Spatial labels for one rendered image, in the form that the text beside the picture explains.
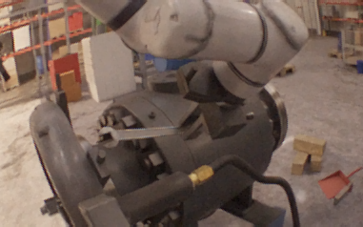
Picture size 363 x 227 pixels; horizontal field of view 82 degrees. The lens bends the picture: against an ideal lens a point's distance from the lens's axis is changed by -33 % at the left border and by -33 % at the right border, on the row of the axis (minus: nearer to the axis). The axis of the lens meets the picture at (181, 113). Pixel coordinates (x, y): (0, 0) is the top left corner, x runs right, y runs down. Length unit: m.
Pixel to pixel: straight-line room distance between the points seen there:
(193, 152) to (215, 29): 0.66
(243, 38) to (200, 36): 0.05
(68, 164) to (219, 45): 0.50
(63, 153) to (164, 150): 0.34
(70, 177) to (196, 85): 0.40
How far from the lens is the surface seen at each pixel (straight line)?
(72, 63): 6.30
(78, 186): 0.68
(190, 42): 0.28
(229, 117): 0.46
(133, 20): 0.40
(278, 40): 0.35
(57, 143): 0.72
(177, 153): 0.89
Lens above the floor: 1.16
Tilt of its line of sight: 19 degrees down
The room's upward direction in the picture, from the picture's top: 8 degrees counter-clockwise
